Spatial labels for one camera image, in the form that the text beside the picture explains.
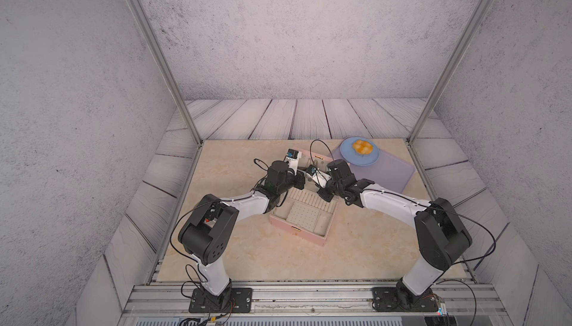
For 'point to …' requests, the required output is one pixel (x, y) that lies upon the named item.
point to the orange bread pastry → (363, 146)
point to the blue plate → (351, 156)
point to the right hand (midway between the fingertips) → (318, 182)
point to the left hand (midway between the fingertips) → (311, 170)
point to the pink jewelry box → (302, 211)
